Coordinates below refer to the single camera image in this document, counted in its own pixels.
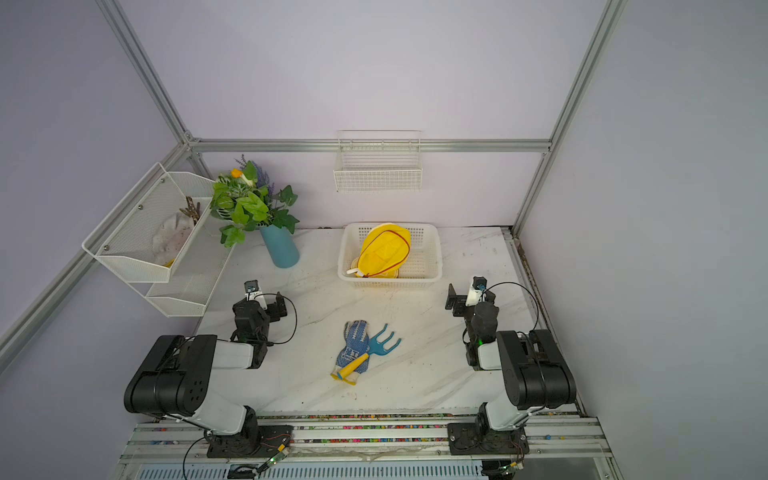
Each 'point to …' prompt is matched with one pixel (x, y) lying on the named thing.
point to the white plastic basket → (422, 268)
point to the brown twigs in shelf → (193, 211)
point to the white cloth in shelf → (170, 238)
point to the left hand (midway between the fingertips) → (265, 295)
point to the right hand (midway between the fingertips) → (466, 288)
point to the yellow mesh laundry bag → (384, 250)
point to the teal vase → (282, 244)
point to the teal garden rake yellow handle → (376, 347)
